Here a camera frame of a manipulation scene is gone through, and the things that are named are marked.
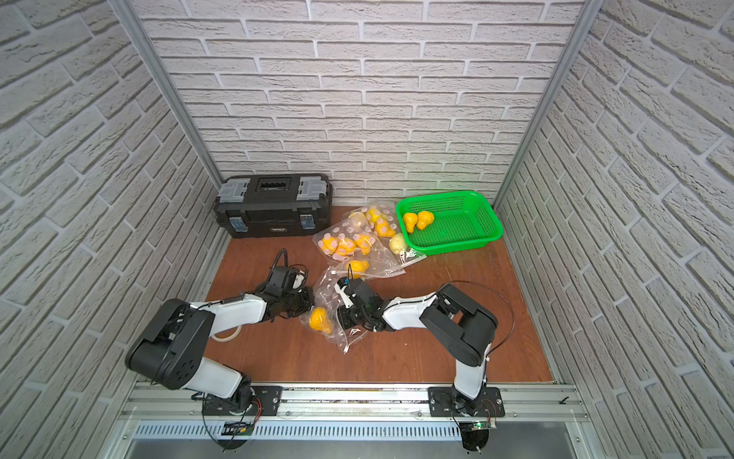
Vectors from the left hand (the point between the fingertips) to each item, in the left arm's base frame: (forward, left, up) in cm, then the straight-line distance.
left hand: (323, 297), depth 92 cm
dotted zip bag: (+17, -10, +3) cm, 20 cm away
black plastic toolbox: (+27, +25, +15) cm, 40 cm away
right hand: (-7, -5, -1) cm, 8 cm away
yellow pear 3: (+31, -37, +4) cm, 49 cm away
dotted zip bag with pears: (-2, -1, +3) cm, 4 cm away
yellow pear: (-10, -1, +5) cm, 11 cm away
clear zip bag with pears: (+29, -19, +7) cm, 35 cm away
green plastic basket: (+33, -53, +1) cm, 63 cm away
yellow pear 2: (+30, -31, +6) cm, 44 cm away
